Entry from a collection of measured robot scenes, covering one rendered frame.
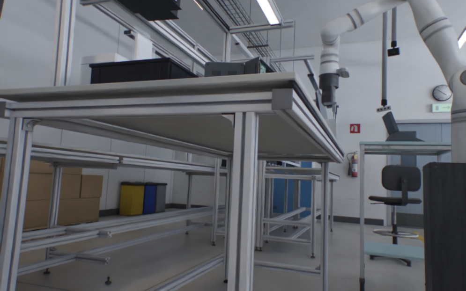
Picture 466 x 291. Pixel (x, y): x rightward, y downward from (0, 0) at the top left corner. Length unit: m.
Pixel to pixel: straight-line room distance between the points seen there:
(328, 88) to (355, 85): 6.66
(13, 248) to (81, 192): 3.82
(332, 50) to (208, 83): 0.76
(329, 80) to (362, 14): 0.27
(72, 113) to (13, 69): 4.68
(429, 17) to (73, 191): 4.31
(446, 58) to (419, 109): 6.54
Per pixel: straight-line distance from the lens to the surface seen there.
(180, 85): 0.86
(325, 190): 2.57
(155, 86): 0.89
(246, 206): 0.79
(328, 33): 1.50
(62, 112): 1.10
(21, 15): 5.99
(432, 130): 8.07
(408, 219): 7.95
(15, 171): 1.20
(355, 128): 7.91
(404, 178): 4.15
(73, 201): 4.95
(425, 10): 1.52
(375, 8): 1.56
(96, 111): 1.02
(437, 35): 1.49
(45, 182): 4.64
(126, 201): 7.10
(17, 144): 1.21
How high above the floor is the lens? 0.76
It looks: 6 degrees up
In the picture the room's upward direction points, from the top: 3 degrees clockwise
